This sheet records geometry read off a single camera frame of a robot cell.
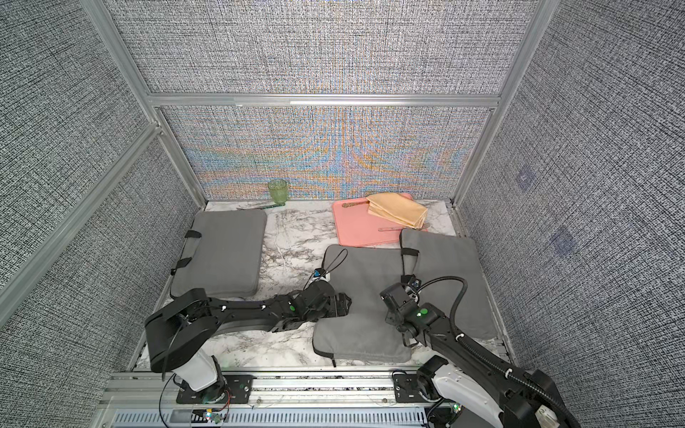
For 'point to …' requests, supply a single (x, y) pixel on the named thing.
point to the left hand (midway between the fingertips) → (348, 304)
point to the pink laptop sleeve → (356, 226)
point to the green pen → (261, 208)
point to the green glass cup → (278, 190)
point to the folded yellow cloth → (397, 208)
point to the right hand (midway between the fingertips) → (395, 307)
